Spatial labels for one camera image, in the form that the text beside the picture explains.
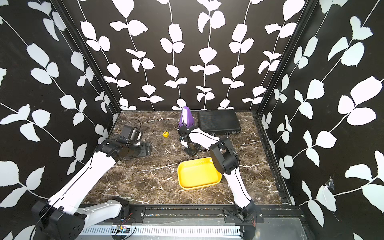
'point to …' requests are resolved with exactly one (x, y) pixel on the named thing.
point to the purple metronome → (187, 119)
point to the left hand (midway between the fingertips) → (146, 148)
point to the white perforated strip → (161, 230)
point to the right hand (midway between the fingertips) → (193, 150)
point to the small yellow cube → (165, 134)
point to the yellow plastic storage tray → (198, 173)
